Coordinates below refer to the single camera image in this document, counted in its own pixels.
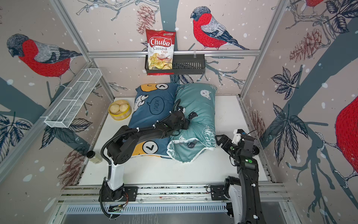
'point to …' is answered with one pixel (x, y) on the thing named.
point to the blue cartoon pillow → (152, 101)
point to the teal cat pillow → (187, 145)
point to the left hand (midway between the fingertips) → (191, 119)
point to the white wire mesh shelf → (64, 114)
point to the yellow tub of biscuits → (120, 110)
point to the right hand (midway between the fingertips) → (219, 138)
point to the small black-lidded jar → (94, 157)
